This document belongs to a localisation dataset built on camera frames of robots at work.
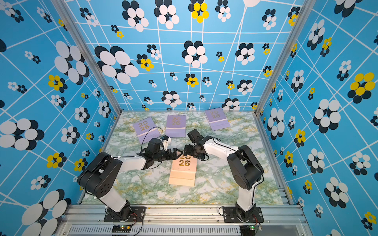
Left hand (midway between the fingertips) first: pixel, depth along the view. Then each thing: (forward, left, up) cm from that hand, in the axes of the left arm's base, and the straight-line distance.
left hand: (180, 152), depth 91 cm
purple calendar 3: (+33, -27, -4) cm, 43 cm away
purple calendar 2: (+25, +5, -5) cm, 26 cm away
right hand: (0, -6, -2) cm, 7 cm away
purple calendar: (+23, +30, -3) cm, 38 cm away
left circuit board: (-38, +28, -8) cm, 48 cm away
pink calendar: (-11, -2, -2) cm, 12 cm away
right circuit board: (-39, -35, -5) cm, 53 cm away
